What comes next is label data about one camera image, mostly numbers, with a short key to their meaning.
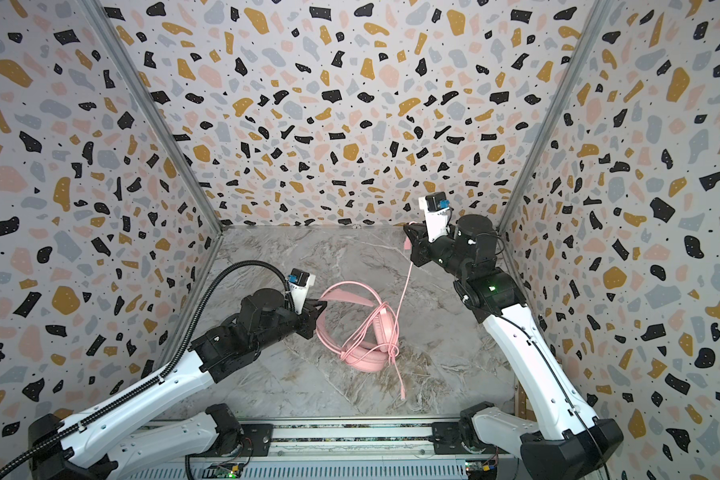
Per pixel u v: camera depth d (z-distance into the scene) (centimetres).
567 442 37
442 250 57
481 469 72
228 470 70
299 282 61
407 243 68
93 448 40
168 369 46
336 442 75
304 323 64
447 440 74
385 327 67
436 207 54
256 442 73
